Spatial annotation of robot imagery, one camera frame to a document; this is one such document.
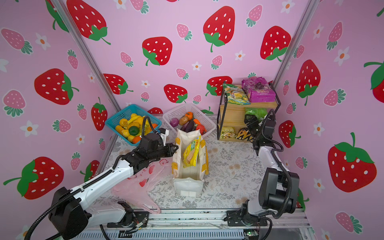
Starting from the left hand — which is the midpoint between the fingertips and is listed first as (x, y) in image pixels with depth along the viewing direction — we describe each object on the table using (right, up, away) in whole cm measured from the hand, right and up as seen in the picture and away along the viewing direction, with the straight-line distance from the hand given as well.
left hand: (179, 146), depth 78 cm
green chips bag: (+47, +19, +10) cm, 52 cm away
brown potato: (-1, +16, +33) cm, 36 cm away
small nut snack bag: (+31, +7, +26) cm, 41 cm away
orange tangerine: (-31, +2, +20) cm, 37 cm away
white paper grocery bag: (+5, -16, -8) cm, 19 cm away
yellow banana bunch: (-32, +14, +30) cm, 46 cm away
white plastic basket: (+10, +22, +34) cm, 41 cm away
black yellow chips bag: (+42, +6, +23) cm, 48 cm away
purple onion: (-8, +15, +31) cm, 36 cm away
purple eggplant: (+3, +11, +30) cm, 32 cm away
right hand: (+38, +16, +7) cm, 42 cm away
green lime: (-34, +8, +23) cm, 42 cm away
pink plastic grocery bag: (-26, -26, +6) cm, 37 cm away
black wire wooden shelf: (+32, +19, +19) cm, 42 cm away
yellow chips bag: (+6, -4, +2) cm, 8 cm away
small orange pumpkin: (+3, +20, +37) cm, 42 cm away
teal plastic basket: (-50, +15, +33) cm, 62 cm away
